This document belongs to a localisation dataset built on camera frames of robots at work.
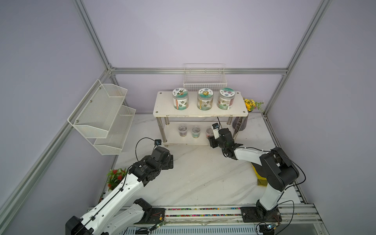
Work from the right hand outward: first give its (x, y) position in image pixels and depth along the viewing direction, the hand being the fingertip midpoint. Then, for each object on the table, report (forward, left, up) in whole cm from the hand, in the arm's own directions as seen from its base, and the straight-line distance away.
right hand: (213, 137), depth 97 cm
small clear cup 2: (+2, +12, +5) cm, 13 cm away
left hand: (-20, +31, +7) cm, 38 cm away
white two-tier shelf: (+4, +13, +7) cm, 15 cm away
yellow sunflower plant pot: (+12, -24, +17) cm, 32 cm away
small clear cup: (+3, +21, +5) cm, 21 cm away
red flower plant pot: (-30, +53, +10) cm, 62 cm away
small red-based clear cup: (0, +3, +5) cm, 6 cm away
